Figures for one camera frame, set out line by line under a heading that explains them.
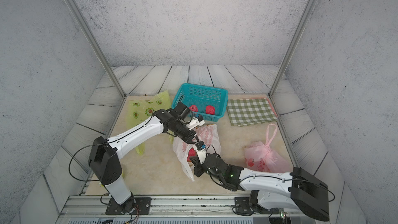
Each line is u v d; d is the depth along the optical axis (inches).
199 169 26.4
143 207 28.6
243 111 43.4
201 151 25.9
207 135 31.8
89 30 34.1
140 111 41.8
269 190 19.2
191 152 29.7
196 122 29.2
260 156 29.2
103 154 19.2
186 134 27.5
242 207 28.6
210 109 41.0
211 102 46.4
